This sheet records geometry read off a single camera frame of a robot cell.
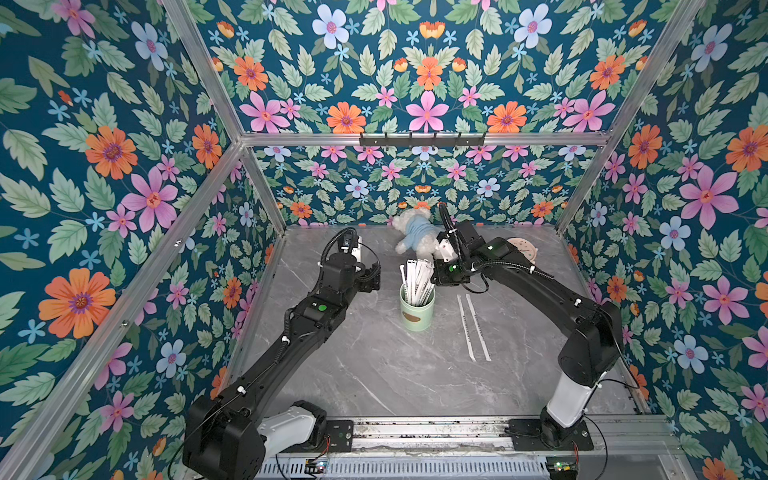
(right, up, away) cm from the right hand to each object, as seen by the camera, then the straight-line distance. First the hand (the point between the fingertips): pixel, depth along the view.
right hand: (438, 272), depth 84 cm
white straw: (+10, -19, +9) cm, 23 cm away
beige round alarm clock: (+36, +8, +28) cm, 46 cm away
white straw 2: (+14, -18, +9) cm, 25 cm away
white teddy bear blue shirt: (-4, +13, +21) cm, 25 cm away
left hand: (-20, +4, -5) cm, 20 cm away
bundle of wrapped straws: (-6, -3, +2) cm, 7 cm away
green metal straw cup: (-6, -14, +2) cm, 15 cm away
